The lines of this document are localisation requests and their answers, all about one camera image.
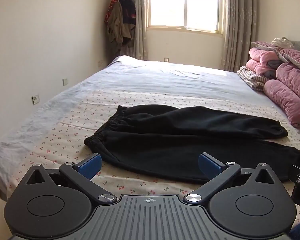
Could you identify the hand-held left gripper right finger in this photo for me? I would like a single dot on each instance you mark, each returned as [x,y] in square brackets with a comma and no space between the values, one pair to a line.
[209,165]

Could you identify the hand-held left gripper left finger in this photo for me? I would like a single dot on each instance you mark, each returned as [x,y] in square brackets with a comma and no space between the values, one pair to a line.
[90,166]

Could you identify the black pants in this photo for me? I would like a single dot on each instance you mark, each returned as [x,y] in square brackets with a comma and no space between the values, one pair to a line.
[165,140]

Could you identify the bed with grey-blue sheet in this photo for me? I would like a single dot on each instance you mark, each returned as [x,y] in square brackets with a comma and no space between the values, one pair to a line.
[165,80]

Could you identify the striped folded cloth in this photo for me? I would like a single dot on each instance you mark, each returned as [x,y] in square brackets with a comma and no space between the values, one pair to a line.
[252,78]

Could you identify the large pink quilted duvet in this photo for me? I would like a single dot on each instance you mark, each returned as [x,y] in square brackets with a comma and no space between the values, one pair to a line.
[292,90]

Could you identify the brown hanging coat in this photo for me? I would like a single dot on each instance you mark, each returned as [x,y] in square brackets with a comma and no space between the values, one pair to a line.
[117,28]

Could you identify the white crumpled cloth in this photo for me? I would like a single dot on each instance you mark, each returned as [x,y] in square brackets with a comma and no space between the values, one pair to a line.
[282,42]

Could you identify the red floral hanging garment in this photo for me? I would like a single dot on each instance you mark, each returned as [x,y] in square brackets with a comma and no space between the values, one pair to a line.
[112,6]

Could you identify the dark navy hanging jacket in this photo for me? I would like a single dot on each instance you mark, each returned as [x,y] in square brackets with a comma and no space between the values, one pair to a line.
[128,7]

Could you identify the window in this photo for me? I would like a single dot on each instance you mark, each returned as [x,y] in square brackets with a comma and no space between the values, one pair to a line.
[183,3]

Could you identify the wall socket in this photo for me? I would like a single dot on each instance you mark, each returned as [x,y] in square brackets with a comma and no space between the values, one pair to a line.
[166,59]
[65,81]
[35,99]

